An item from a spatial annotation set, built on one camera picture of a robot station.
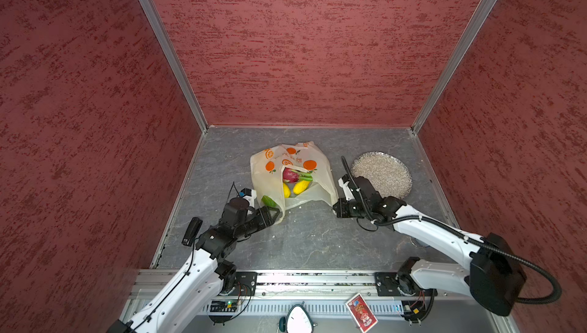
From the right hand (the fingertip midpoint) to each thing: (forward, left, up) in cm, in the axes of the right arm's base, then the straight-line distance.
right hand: (333, 211), depth 82 cm
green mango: (+6, +25, -4) cm, 26 cm away
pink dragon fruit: (+16, +16, 0) cm, 23 cm away
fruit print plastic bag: (+21, +26, 0) cm, 34 cm away
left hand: (-3, +22, +2) cm, 22 cm away
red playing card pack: (-30, -6, -6) cm, 31 cm away
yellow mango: (+11, +18, -3) cm, 21 cm away
